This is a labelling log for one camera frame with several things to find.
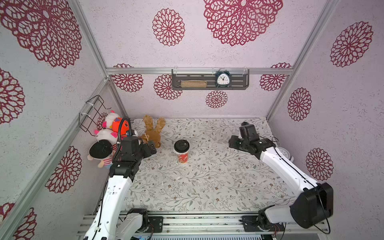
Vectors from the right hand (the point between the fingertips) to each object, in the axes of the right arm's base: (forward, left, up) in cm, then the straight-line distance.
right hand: (231, 139), depth 83 cm
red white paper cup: (-7, +27, -10) cm, 30 cm away
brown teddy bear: (+13, +50, -12) cm, 53 cm away
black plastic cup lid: (-4, +28, -1) cm, 28 cm away
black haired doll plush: (-11, +67, +4) cm, 68 cm away
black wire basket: (-2, +73, +14) cm, 74 cm away
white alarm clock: (+2, -38, -16) cm, 41 cm away
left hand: (-8, +45, +4) cm, 46 cm away
